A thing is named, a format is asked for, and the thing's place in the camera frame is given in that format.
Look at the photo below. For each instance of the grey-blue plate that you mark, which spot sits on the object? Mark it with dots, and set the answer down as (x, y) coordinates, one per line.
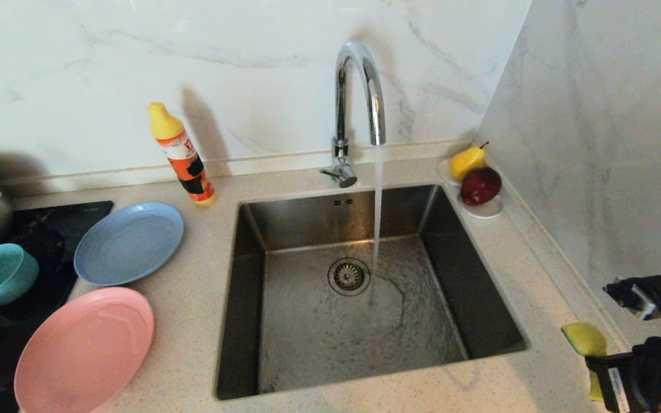
(129, 244)

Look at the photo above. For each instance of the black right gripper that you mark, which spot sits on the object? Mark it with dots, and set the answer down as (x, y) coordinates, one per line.
(657, 367)

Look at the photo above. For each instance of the chrome gooseneck faucet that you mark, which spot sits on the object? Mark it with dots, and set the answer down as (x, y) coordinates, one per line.
(340, 115)

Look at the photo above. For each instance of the yellow green sponge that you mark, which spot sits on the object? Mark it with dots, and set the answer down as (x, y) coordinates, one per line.
(586, 338)

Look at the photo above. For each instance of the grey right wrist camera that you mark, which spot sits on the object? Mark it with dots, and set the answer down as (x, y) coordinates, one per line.
(634, 295)

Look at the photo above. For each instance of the black induction cooktop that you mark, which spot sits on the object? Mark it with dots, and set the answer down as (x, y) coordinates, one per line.
(78, 215)

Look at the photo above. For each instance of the round metal drain strainer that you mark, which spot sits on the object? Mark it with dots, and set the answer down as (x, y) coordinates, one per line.
(349, 276)

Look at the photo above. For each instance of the dark red apple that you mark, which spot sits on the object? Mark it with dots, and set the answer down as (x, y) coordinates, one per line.
(479, 186)

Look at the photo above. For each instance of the stainless steel sink basin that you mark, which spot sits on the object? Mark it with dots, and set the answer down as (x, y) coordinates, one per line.
(307, 355)

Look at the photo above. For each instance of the yellow pear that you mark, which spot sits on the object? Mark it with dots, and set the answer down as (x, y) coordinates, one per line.
(465, 162)

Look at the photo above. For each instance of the small white dish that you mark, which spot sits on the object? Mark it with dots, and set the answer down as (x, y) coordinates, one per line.
(488, 211)

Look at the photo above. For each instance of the pink plate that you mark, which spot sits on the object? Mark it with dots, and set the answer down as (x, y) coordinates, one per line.
(84, 350)

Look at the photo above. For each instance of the orange detergent bottle yellow cap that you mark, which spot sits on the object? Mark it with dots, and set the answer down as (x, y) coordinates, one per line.
(187, 163)

